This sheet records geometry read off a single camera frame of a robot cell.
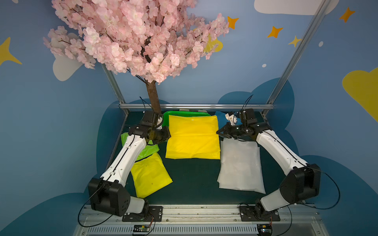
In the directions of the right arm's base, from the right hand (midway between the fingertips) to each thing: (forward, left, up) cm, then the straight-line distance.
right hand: (219, 130), depth 81 cm
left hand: (-3, +27, 0) cm, 27 cm away
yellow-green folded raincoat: (-21, +38, -19) cm, 48 cm away
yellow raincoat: (-3, +14, -2) cm, 15 cm away
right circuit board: (-42, -24, -25) cm, 55 cm away
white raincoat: (-11, -15, -20) cm, 28 cm away
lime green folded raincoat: (-4, +43, -18) cm, 47 cm away
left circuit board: (-46, +38, -23) cm, 64 cm away
